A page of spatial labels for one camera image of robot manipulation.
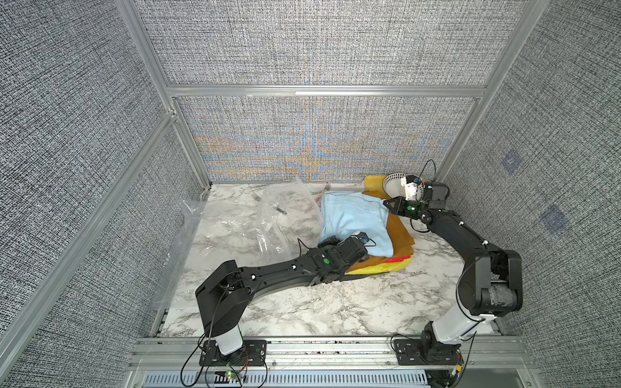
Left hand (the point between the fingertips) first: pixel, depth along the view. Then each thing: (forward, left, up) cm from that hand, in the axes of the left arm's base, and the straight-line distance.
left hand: (337, 240), depth 82 cm
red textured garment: (-6, -19, -3) cm, 21 cm away
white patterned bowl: (+36, -31, -12) cm, 49 cm away
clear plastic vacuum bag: (+22, +19, -15) cm, 33 cm away
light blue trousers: (+8, -3, +4) cm, 10 cm away
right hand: (+16, -20, +4) cm, 26 cm away
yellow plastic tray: (+40, -24, -16) cm, 49 cm away
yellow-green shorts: (-7, -18, -7) cm, 20 cm away
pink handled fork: (+38, -1, -15) cm, 41 cm away
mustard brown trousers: (+1, -23, -1) cm, 23 cm away
